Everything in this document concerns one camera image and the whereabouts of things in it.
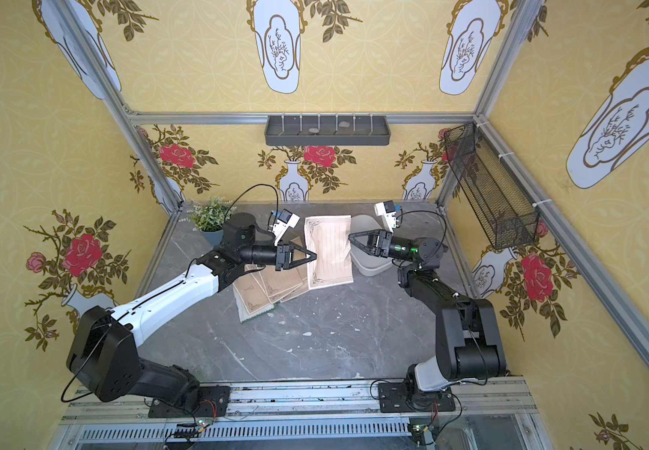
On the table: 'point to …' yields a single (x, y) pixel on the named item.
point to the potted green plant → (208, 217)
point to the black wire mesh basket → (502, 207)
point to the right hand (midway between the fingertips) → (349, 249)
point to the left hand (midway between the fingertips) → (318, 260)
